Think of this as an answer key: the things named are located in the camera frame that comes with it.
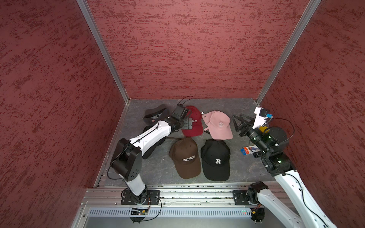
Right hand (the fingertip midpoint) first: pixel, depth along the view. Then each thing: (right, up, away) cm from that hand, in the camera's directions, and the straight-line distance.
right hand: (233, 118), depth 66 cm
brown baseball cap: (-23, -21, +15) cm, 35 cm away
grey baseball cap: (-49, +1, +42) cm, 64 cm away
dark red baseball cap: (-15, -9, +36) cm, 40 cm away
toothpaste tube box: (+17, -22, +23) cm, 36 cm away
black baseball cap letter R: (-5, -24, +20) cm, 32 cm away
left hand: (-25, -5, +22) cm, 33 cm away
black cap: (-45, -21, +19) cm, 54 cm away
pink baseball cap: (0, -6, +32) cm, 32 cm away
